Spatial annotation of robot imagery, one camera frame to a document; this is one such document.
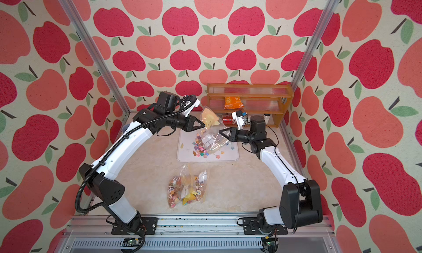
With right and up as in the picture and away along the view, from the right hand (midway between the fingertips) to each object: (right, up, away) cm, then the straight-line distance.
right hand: (221, 135), depth 78 cm
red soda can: (+3, +7, -7) cm, 11 cm away
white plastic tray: (-22, -6, +25) cm, 34 cm away
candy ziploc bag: (-23, -29, +2) cm, 37 cm away
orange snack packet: (+9, +19, +23) cm, 31 cm away
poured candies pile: (-12, -10, +22) cm, 27 cm away
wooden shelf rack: (+39, +23, +38) cm, 59 cm away
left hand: (-7, +3, -9) cm, 12 cm away
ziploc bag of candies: (-5, +5, -2) cm, 7 cm away
